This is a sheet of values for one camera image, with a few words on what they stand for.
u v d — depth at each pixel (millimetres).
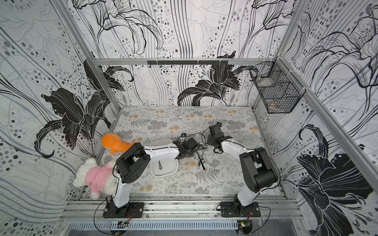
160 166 878
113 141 919
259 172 460
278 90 879
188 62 954
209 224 764
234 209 716
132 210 731
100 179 734
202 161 888
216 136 730
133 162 532
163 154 600
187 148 728
